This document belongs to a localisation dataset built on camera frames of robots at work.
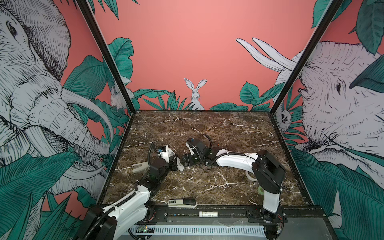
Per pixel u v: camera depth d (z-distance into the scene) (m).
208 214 0.73
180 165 0.84
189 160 0.76
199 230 0.70
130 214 0.55
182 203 0.73
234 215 0.75
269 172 0.48
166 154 0.75
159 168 0.66
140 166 0.87
